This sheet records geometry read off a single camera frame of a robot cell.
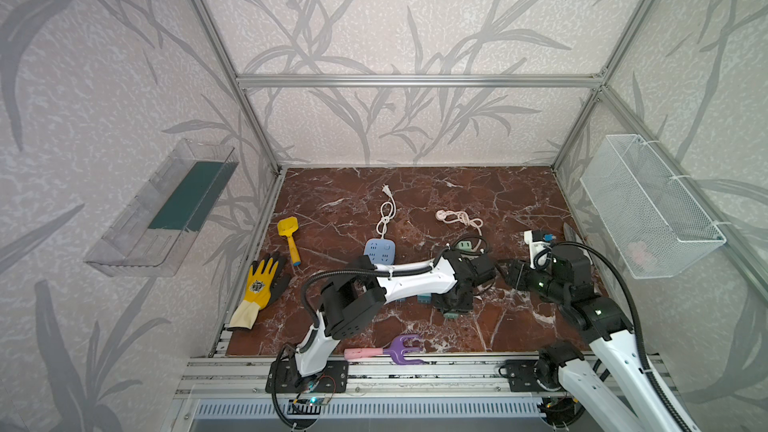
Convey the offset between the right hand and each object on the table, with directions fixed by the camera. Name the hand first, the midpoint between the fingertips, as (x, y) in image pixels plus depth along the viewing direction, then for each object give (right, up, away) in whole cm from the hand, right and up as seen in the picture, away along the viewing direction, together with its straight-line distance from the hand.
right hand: (500, 254), depth 76 cm
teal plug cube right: (-21, -3, -24) cm, 32 cm away
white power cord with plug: (-31, +10, +31) cm, 45 cm away
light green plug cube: (-6, 0, +14) cm, 16 cm away
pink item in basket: (+34, +1, -2) cm, 34 cm away
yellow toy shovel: (-65, +4, +25) cm, 70 cm away
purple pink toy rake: (-27, -25, 0) cm, 37 cm away
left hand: (-8, -16, +5) cm, 18 cm away
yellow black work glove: (-66, -10, +10) cm, 67 cm away
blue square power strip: (-33, -3, +18) cm, 37 cm away
